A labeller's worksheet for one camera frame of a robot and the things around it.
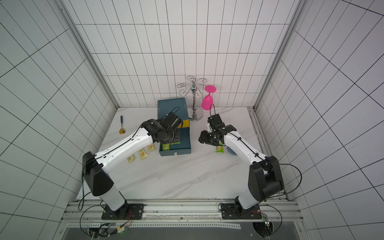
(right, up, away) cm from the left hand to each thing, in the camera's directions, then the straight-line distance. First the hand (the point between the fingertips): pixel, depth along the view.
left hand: (173, 140), depth 80 cm
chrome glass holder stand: (+12, +16, +34) cm, 40 cm away
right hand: (+13, -1, +6) cm, 15 cm away
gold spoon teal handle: (-42, +3, +27) cm, 50 cm away
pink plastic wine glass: (+21, +23, +20) cm, 37 cm away
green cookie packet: (-6, -5, +8) cm, 11 cm away
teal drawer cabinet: (+1, +20, +11) cm, 23 cm away
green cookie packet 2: (+28, -8, +15) cm, 33 cm away
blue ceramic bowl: (+35, -9, +12) cm, 37 cm away
